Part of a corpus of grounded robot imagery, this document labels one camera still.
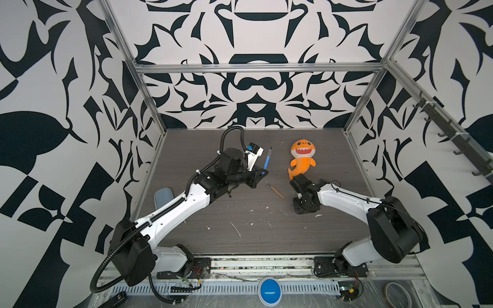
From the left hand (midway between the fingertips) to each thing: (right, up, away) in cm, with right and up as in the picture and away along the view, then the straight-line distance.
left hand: (268, 167), depth 72 cm
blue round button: (0, -43, -4) cm, 43 cm away
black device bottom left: (-53, -45, -6) cm, 70 cm away
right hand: (+17, -19, +16) cm, 30 cm away
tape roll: (+41, -45, -4) cm, 61 cm away
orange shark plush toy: (+21, +6, +29) cm, 36 cm away
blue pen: (0, +3, -1) cm, 3 cm away
